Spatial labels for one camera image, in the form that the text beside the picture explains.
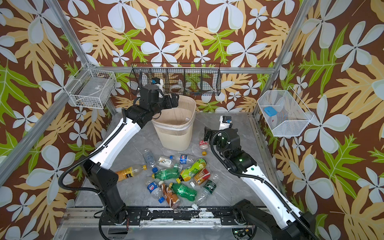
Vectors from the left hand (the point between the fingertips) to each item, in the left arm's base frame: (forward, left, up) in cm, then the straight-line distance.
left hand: (170, 94), depth 74 cm
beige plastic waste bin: (-13, -2, -11) cm, 17 cm away
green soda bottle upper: (-28, +3, -35) cm, 45 cm away
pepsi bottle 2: (-37, +9, -37) cm, 53 cm away
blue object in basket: (+2, -58, -13) cm, 59 cm away
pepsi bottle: (-19, -8, -34) cm, 40 cm away
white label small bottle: (-21, +4, -34) cm, 40 cm away
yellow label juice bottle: (-27, +24, -34) cm, 50 cm away
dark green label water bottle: (-36, -20, -34) cm, 53 cm away
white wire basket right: (-1, -64, -12) cm, 65 cm away
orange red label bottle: (-29, -17, -34) cm, 48 cm away
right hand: (-14, -21, -10) cm, 27 cm away
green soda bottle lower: (-38, -6, -34) cm, 51 cm away
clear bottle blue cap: (-19, +14, -34) cm, 42 cm away
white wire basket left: (+11, +47, -5) cm, 49 cm away
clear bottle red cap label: (-9, -19, -34) cm, 40 cm away
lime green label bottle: (-23, -16, -34) cm, 44 cm away
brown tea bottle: (-42, -2, -34) cm, 54 cm away
